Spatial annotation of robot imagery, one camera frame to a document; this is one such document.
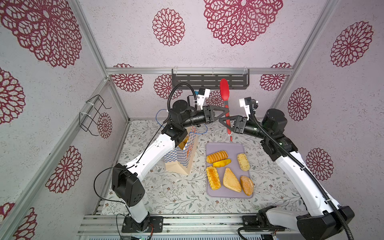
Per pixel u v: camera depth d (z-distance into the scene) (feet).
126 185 1.41
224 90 1.95
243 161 3.01
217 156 3.10
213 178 2.80
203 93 1.92
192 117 1.88
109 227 2.41
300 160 1.51
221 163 2.96
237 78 3.09
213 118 1.86
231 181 2.75
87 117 2.45
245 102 1.84
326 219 1.21
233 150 3.33
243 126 1.74
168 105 1.67
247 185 2.67
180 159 2.61
